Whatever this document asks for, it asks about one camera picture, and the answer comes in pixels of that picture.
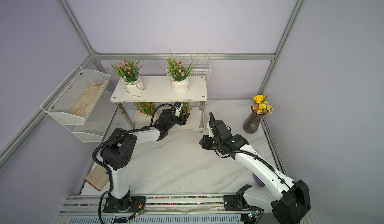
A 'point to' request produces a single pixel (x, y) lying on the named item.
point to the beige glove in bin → (82, 107)
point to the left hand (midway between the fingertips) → (183, 112)
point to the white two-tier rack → (159, 89)
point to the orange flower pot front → (185, 108)
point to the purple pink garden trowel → (258, 180)
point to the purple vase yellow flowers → (260, 106)
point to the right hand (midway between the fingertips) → (202, 144)
